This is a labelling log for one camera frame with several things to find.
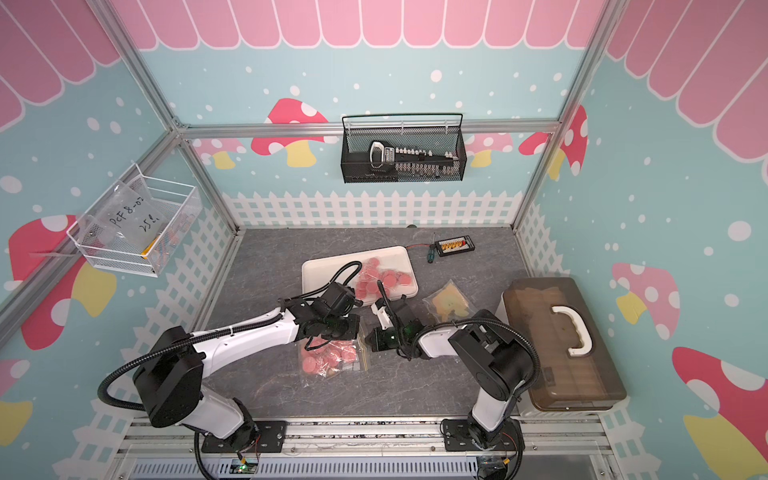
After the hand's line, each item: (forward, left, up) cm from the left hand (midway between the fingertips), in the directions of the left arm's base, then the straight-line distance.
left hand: (357, 335), depth 85 cm
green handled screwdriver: (+34, -24, -5) cm, 42 cm away
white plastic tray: (+28, -10, -5) cm, 30 cm away
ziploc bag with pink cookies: (+13, -28, -3) cm, 31 cm away
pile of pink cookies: (+24, -3, -4) cm, 25 cm away
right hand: (+1, -2, -5) cm, 6 cm away
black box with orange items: (+39, -33, -5) cm, 51 cm away
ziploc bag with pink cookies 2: (-5, +9, -4) cm, 11 cm away
